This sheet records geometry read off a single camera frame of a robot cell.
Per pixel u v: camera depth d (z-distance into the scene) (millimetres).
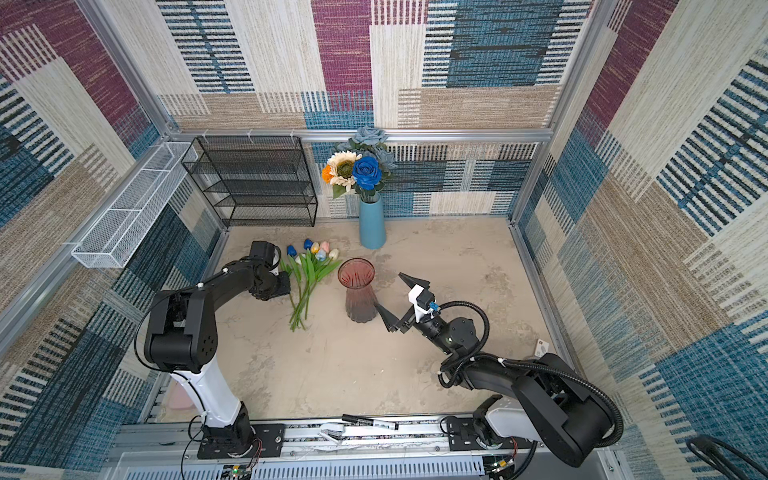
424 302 610
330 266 1060
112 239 710
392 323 662
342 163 762
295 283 1010
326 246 1091
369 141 862
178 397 804
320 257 1051
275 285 854
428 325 672
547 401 431
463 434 733
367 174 695
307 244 1103
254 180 1095
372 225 1078
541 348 867
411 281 746
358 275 851
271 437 743
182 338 497
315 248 1082
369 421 756
